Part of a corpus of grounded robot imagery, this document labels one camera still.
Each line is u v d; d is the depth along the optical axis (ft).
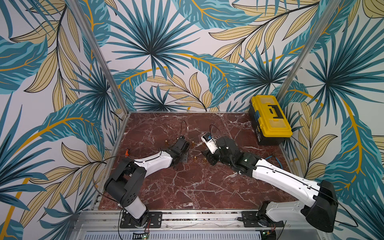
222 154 1.93
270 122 3.04
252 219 2.41
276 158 3.12
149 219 2.36
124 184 1.47
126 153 3.11
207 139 2.10
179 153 2.33
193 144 3.31
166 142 3.30
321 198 1.31
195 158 3.06
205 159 2.26
